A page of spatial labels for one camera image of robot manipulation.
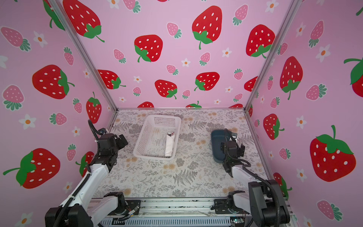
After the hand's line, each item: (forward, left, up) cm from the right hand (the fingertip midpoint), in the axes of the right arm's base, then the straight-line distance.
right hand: (234, 142), depth 88 cm
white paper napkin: (-3, +43, -6) cm, 43 cm away
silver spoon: (+7, +45, -6) cm, 46 cm away
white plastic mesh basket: (-2, +56, -8) cm, 56 cm away
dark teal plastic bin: (+13, +8, -14) cm, 21 cm away
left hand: (-10, +72, +8) cm, 73 cm away
